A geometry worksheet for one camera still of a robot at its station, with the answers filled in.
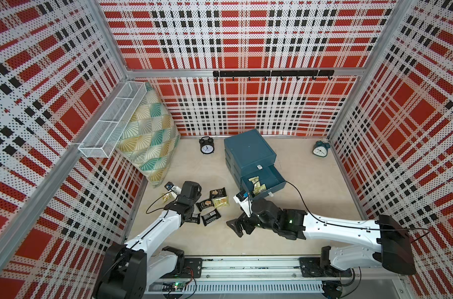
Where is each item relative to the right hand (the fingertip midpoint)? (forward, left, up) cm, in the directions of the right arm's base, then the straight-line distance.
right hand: (238, 216), depth 73 cm
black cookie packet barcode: (+4, +14, -13) cm, 19 cm away
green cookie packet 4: (+5, +28, +6) cm, 29 cm away
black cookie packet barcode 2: (+5, +21, -13) cm, 25 cm away
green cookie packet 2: (+19, -8, -5) cm, 22 cm away
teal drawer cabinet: (+23, -5, +7) cm, 25 cm away
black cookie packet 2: (+11, +17, -14) cm, 24 cm away
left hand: (+14, +22, -9) cm, 28 cm away
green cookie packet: (+15, -9, -5) cm, 18 cm away
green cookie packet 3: (+12, +9, -13) cm, 20 cm away
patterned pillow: (+33, +41, +11) cm, 54 cm away
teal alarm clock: (+44, -49, -10) cm, 66 cm away
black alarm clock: (+45, +19, -8) cm, 50 cm away
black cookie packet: (+16, +11, -13) cm, 23 cm away
